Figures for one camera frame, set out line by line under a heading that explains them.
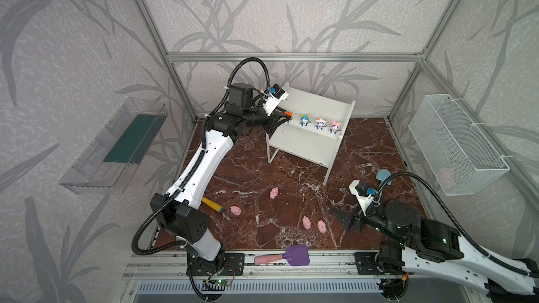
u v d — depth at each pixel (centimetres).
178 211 41
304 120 71
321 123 69
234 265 72
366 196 52
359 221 54
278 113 69
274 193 89
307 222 82
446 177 73
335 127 68
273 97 60
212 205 87
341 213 57
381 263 66
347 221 54
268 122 63
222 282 70
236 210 85
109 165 63
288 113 70
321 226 80
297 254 77
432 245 46
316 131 72
